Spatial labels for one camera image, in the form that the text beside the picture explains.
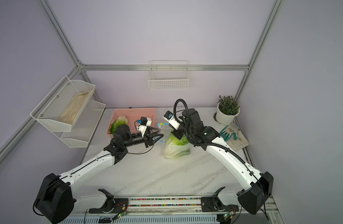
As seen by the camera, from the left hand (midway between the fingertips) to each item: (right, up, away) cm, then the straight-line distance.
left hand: (160, 134), depth 73 cm
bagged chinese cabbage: (+8, -8, +5) cm, 13 cm away
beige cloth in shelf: (-52, +11, +4) cm, 53 cm away
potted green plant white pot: (+45, +15, +26) cm, 54 cm away
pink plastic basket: (-28, +12, +42) cm, 52 cm away
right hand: (+6, +5, +1) cm, 8 cm away
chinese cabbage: (-33, +8, +30) cm, 45 cm away
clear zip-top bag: (+3, +3, -1) cm, 4 cm away
